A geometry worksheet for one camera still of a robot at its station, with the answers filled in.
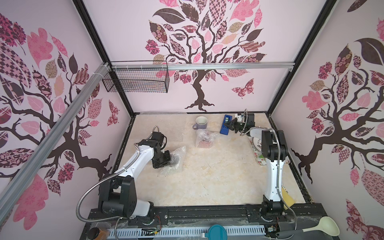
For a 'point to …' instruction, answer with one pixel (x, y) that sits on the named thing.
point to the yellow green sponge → (287, 199)
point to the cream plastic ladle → (326, 225)
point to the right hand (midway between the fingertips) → (225, 122)
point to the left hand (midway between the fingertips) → (169, 166)
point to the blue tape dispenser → (224, 129)
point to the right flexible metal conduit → (280, 195)
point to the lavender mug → (201, 123)
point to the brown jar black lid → (96, 234)
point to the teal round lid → (217, 232)
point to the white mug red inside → (174, 159)
